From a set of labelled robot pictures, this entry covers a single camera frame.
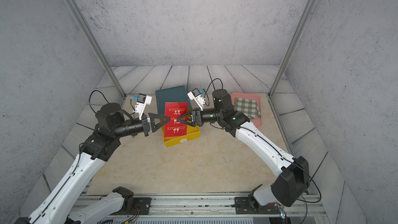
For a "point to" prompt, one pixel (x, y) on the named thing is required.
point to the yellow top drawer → (193, 132)
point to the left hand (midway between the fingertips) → (170, 121)
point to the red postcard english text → (174, 127)
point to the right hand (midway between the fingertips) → (181, 120)
